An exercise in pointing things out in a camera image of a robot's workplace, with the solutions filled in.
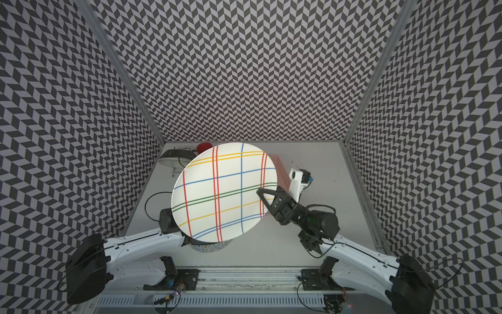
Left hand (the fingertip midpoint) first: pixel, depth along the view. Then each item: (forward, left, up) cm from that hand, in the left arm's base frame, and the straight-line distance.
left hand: (231, 197), depth 45 cm
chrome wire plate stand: (+40, +40, -43) cm, 71 cm away
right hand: (+2, -6, -4) cm, 7 cm away
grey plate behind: (+43, +37, -34) cm, 66 cm away
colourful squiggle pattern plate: (+1, +14, -45) cm, 48 cm away
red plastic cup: (+51, +25, -37) cm, 67 cm away
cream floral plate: (+41, +39, -38) cm, 68 cm away
